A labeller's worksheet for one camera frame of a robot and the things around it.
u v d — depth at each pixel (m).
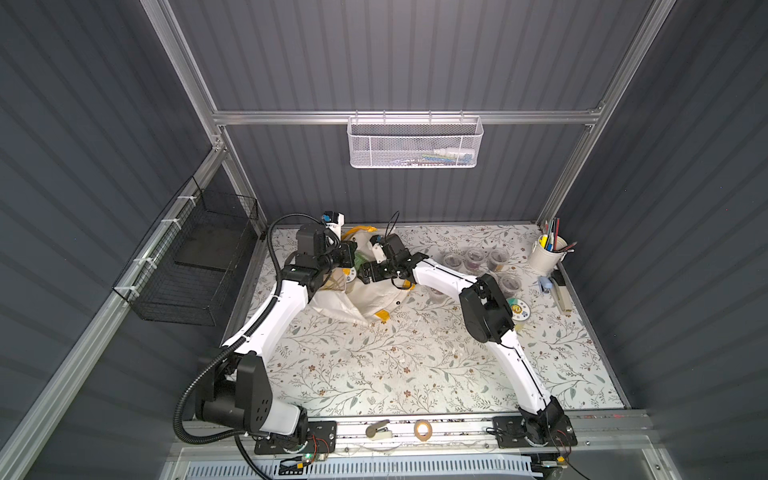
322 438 0.73
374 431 0.73
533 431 0.66
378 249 0.87
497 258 1.04
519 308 0.87
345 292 0.77
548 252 0.99
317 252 0.65
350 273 0.94
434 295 0.98
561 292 0.96
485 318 0.63
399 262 0.82
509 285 0.96
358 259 0.99
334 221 0.72
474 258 1.03
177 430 0.39
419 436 0.74
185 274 0.73
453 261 1.02
